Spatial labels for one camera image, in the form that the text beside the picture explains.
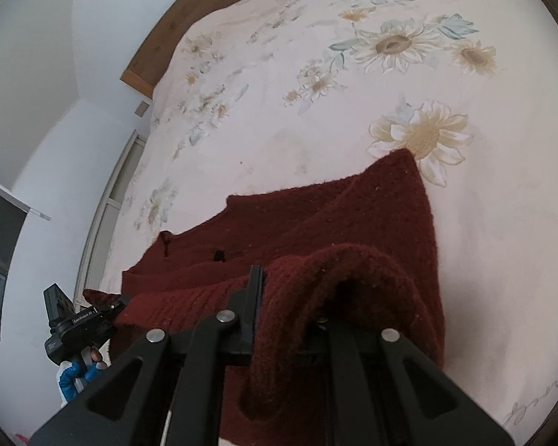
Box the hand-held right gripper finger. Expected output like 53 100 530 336
103 294 132 321

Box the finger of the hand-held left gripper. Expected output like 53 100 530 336
28 265 266 446
307 315 512 446

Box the dark red knit sweater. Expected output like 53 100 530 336
83 149 447 446

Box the person's left hand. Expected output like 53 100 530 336
57 348 110 403

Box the low white louvred cabinet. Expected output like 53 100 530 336
74 130 150 300

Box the floral pink duvet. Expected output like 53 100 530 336
77 0 558 446

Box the wooden headboard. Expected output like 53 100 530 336
120 0 245 100

